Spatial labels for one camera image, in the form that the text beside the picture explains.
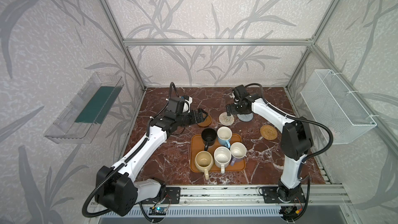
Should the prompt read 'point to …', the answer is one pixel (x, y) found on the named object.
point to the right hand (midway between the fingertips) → (234, 105)
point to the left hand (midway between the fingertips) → (204, 112)
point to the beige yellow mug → (203, 161)
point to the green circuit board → (157, 211)
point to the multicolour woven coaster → (226, 120)
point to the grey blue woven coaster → (245, 117)
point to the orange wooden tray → (238, 166)
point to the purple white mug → (238, 151)
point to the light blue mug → (224, 134)
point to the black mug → (209, 136)
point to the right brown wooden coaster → (206, 122)
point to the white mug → (222, 157)
